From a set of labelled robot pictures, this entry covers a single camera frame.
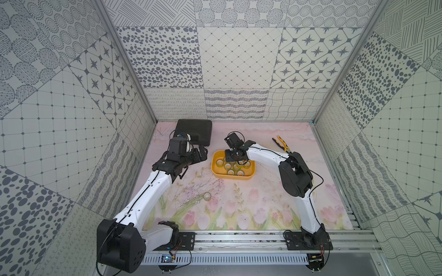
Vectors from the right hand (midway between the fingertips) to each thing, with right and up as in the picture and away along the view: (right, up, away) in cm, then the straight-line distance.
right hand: (231, 157), depth 98 cm
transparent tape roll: (-7, -3, +1) cm, 7 cm away
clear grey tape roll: (+5, -8, -3) cm, 10 cm away
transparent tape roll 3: (0, -8, -2) cm, 8 cm away
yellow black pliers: (+34, +5, +8) cm, 36 cm away
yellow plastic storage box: (-5, -7, -1) cm, 8 cm away
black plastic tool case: (-21, +16, +18) cm, 32 cm away
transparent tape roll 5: (+10, -4, 0) cm, 10 cm away
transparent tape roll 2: (-2, -5, 0) cm, 5 cm away
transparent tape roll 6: (-13, -19, -10) cm, 25 cm away
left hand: (-16, +6, -17) cm, 24 cm away
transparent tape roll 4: (+3, -5, -2) cm, 6 cm away
